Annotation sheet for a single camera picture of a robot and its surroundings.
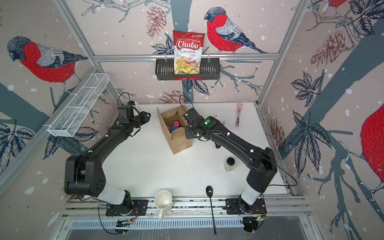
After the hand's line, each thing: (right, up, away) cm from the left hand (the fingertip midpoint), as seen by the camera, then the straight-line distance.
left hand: (148, 113), depth 88 cm
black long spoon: (+36, -42, -10) cm, 56 cm away
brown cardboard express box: (+18, -15, -5) cm, 24 cm away
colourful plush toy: (+15, -8, +13) cm, 21 cm away
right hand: (+24, -12, -8) cm, 28 cm away
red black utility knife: (+43, -21, +7) cm, 48 cm away
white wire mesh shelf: (-34, -3, -15) cm, 38 cm away
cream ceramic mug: (+12, -46, -12) cm, 49 cm away
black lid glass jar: (+47, -28, -8) cm, 55 cm away
